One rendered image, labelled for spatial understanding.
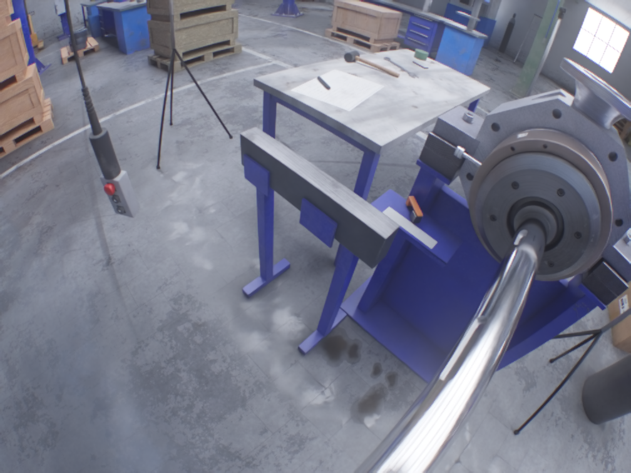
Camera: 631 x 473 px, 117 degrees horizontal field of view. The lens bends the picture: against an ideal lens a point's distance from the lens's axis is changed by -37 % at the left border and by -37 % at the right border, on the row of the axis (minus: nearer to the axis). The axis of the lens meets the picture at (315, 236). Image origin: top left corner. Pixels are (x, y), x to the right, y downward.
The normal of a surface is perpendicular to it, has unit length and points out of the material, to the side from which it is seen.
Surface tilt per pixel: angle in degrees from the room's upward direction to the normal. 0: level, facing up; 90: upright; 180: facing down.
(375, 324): 0
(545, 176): 90
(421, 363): 0
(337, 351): 0
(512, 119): 90
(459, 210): 90
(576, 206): 90
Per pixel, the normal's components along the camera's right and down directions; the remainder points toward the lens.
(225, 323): 0.11, -0.63
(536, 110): -0.69, 0.51
